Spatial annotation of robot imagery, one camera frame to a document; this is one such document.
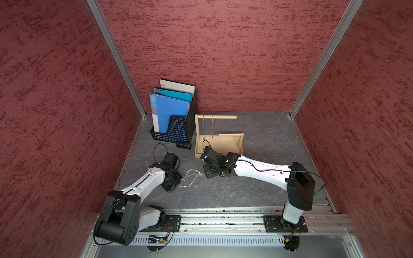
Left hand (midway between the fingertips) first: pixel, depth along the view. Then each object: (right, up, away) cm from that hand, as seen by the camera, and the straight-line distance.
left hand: (179, 186), depth 86 cm
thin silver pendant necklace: (+13, +39, +17) cm, 44 cm away
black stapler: (+1, +21, +14) cm, 25 cm away
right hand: (+17, +8, -4) cm, 19 cm away
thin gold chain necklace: (+19, +38, +35) cm, 55 cm away
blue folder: (-10, +43, +2) cm, 45 cm away
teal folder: (-2, +51, +7) cm, 52 cm away
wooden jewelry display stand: (+26, +21, +19) cm, 39 cm away
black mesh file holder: (0, +31, +6) cm, 32 cm away
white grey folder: (-4, +58, +13) cm, 60 cm away
